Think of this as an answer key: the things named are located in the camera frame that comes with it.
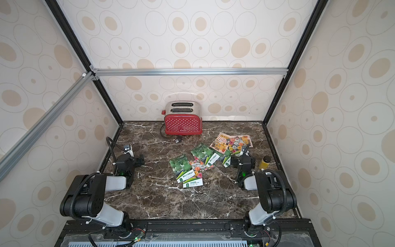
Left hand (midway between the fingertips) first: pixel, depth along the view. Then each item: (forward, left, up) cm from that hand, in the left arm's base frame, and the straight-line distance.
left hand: (137, 151), depth 93 cm
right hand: (-1, -69, -2) cm, 69 cm away
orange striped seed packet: (+12, -52, -7) cm, 54 cm away
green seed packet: (-7, -27, -8) cm, 29 cm away
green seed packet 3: (-2, -55, -7) cm, 56 cm away
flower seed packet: (-6, -38, -7) cm, 39 cm away
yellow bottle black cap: (-7, -76, 0) cm, 76 cm away
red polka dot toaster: (+21, -27, +8) cm, 35 cm away
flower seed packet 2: (+12, -63, -7) cm, 64 cm away
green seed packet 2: (+3, -42, -7) cm, 43 cm away
